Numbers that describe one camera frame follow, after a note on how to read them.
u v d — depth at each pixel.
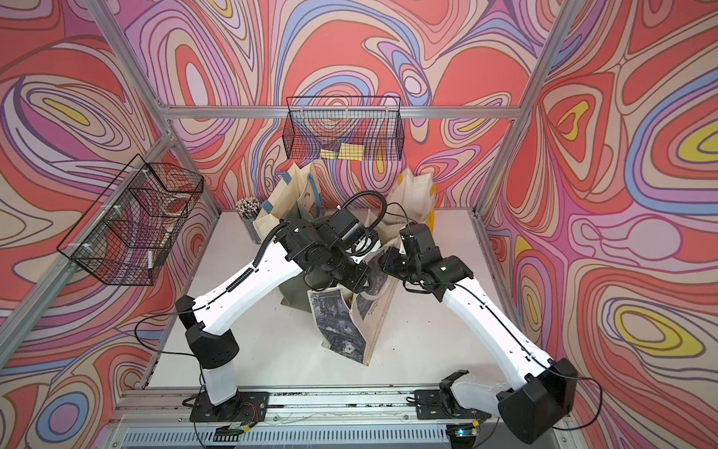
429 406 0.73
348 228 0.52
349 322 0.72
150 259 0.73
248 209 0.96
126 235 0.75
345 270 0.57
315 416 0.73
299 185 1.11
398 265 0.66
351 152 0.82
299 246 0.46
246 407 0.73
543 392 0.37
